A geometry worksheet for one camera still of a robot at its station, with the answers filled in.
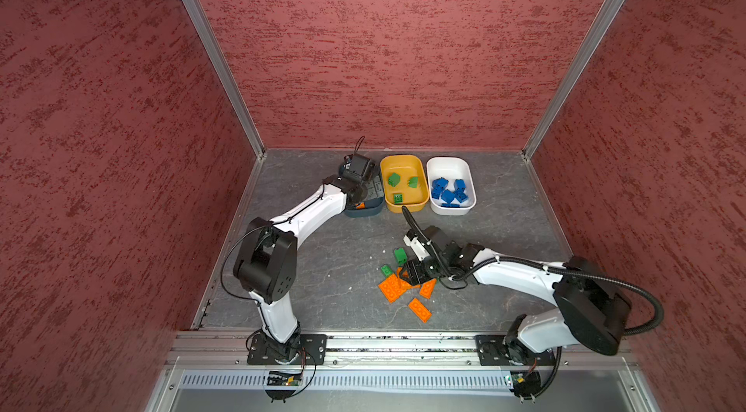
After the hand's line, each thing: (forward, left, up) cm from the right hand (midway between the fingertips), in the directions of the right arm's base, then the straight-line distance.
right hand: (407, 279), depth 83 cm
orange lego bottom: (-8, -4, -4) cm, 10 cm away
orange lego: (+26, +13, +1) cm, 30 cm away
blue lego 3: (+33, -14, 0) cm, 35 cm away
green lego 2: (+8, +1, -1) cm, 8 cm away
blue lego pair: (+36, -16, +1) cm, 40 cm away
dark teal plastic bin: (+19, +9, +16) cm, 26 cm away
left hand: (+25, +12, +9) cm, 29 cm away
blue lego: (+30, -22, -1) cm, 38 cm away
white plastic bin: (+37, -21, -3) cm, 42 cm away
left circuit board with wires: (-22, +34, -5) cm, 41 cm away
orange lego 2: (-1, -6, -3) cm, 7 cm away
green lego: (+39, -6, -2) cm, 39 cm away
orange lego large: (-1, +4, -3) cm, 5 cm away
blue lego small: (+36, -23, -1) cm, 43 cm away
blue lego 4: (+28, -19, -3) cm, 34 cm away
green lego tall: (+4, +6, -1) cm, 7 cm away
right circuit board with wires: (-25, -28, -5) cm, 38 cm away
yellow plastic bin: (+39, -3, -2) cm, 39 cm away
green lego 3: (+39, +2, -1) cm, 39 cm away
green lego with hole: (+30, 0, -1) cm, 30 cm away
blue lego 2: (+31, -18, -2) cm, 36 cm away
